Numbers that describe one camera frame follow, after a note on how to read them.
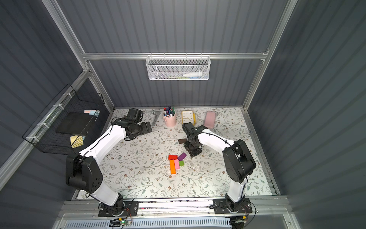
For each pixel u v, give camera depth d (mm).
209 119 1112
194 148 767
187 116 1119
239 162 518
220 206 728
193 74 892
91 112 818
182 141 1003
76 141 601
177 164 888
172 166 883
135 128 708
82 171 450
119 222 694
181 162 891
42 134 619
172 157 915
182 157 928
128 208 722
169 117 1009
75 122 750
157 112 1161
